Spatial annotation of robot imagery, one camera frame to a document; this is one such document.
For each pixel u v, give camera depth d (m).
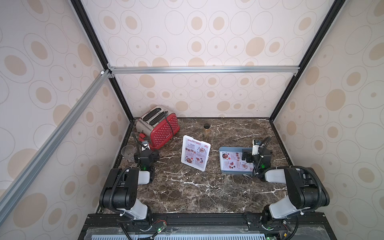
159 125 0.92
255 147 0.83
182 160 0.94
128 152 0.94
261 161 0.73
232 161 0.95
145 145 0.80
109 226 0.73
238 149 1.02
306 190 0.45
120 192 0.44
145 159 0.71
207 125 1.06
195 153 0.86
